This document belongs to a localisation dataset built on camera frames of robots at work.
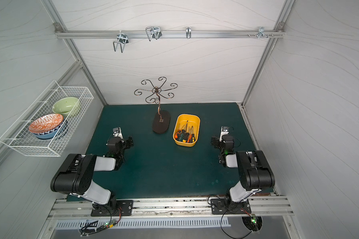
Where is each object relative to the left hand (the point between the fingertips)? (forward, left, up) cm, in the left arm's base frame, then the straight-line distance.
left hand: (123, 136), depth 94 cm
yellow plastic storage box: (+16, -37, -2) cm, 40 cm away
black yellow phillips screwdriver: (+5, -45, -6) cm, 46 cm away
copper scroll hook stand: (+17, -22, -4) cm, 28 cm away
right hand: (+3, -65, -1) cm, 65 cm away
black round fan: (-43, -74, -9) cm, 86 cm away
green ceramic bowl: (0, +19, +27) cm, 33 cm away
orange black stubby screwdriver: (+3, -34, -3) cm, 34 cm away
